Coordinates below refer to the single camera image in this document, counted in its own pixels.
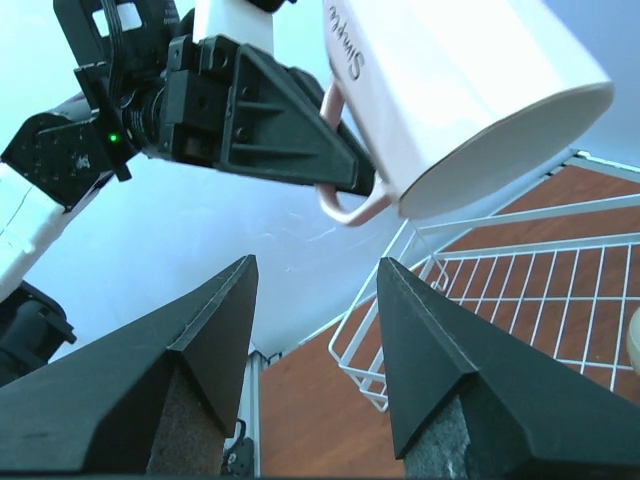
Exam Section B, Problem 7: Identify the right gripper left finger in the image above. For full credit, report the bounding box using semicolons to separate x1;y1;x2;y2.
1;255;259;474

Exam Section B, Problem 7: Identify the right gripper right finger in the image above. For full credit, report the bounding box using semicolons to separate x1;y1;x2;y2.
377;258;639;478

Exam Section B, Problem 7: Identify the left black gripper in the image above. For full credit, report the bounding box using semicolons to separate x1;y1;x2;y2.
159;35;374;196

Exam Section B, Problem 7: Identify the light pink faceted mug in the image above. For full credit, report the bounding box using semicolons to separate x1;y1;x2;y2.
316;1;614;226

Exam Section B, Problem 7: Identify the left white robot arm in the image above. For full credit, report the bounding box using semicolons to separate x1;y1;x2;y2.
1;1;374;383

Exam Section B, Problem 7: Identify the beige round mug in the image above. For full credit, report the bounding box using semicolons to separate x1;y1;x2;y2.
626;308;640;375

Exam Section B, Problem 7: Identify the aluminium frame rail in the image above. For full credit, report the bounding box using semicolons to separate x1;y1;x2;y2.
221;351;270;479

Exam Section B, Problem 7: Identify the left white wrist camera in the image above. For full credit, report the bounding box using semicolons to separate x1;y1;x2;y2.
193;0;297;55

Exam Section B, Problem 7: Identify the white wire dish rack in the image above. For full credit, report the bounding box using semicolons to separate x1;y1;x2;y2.
327;147;640;414

